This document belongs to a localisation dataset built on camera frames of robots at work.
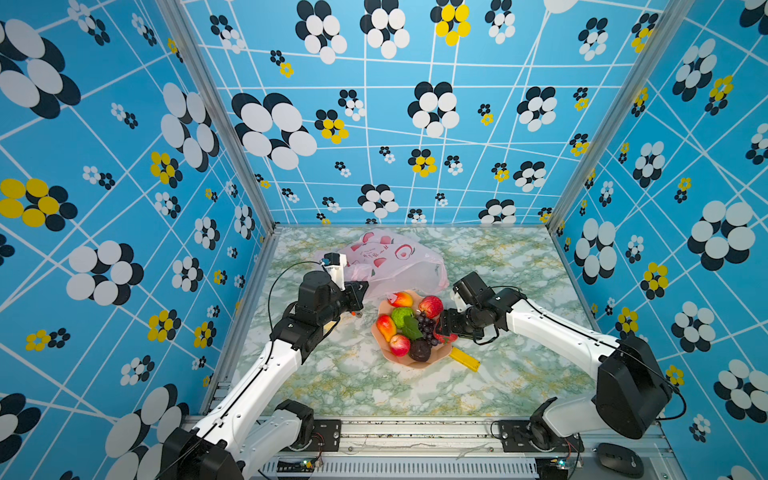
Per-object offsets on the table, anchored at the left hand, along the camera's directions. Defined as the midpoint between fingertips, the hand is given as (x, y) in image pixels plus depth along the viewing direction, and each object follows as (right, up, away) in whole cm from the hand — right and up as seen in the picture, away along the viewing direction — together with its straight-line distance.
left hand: (370, 283), depth 77 cm
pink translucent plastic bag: (+5, +5, +15) cm, 17 cm away
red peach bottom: (+8, -18, +5) cm, 20 cm away
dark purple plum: (+13, -19, +3) cm, 23 cm away
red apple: (+17, -8, +10) cm, 21 cm away
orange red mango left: (+4, -14, +9) cm, 17 cm away
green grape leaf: (+11, -14, +7) cm, 19 cm away
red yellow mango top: (+8, -6, +12) cm, 16 cm away
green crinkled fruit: (+7, -10, +11) cm, 17 cm away
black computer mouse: (+59, -40, -8) cm, 72 cm away
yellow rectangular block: (+27, -23, +9) cm, 37 cm away
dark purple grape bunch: (+15, -13, +9) cm, 22 cm away
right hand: (+21, -15, +7) cm, 27 cm away
